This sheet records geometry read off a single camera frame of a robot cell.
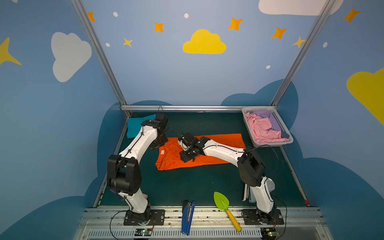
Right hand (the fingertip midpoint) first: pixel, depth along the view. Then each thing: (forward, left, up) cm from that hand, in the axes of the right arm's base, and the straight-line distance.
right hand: (185, 155), depth 91 cm
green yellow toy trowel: (-24, -22, -5) cm, 33 cm away
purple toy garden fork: (-24, +20, -5) cm, 31 cm away
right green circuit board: (-36, -44, -7) cm, 57 cm away
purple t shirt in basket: (+37, -59, +1) cm, 70 cm away
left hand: (+3, +13, +7) cm, 15 cm away
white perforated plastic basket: (+31, -66, +1) cm, 73 cm away
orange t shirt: (+4, +11, -5) cm, 13 cm away
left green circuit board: (-40, +17, -6) cm, 43 cm away
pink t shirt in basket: (+25, -51, 0) cm, 57 cm away
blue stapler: (-28, -4, -5) cm, 29 cm away
